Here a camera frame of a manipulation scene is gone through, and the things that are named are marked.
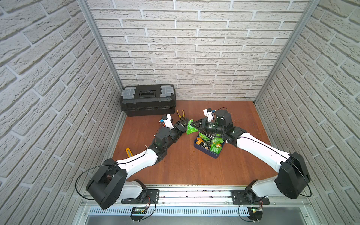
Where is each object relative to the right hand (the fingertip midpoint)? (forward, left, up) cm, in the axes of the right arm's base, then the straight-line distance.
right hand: (192, 124), depth 75 cm
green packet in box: (-4, -16, -21) cm, 27 cm away
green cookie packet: (-2, +1, -1) cm, 2 cm away
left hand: (+3, 0, +2) cm, 3 cm away
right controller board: (-40, -30, -25) cm, 56 cm away
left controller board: (-36, +31, -26) cm, 54 cm away
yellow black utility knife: (-3, +41, -23) cm, 47 cm away
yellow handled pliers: (+25, +7, -22) cm, 34 cm away
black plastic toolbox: (+29, +30, -8) cm, 42 cm away
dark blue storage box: (-2, -13, -22) cm, 25 cm away
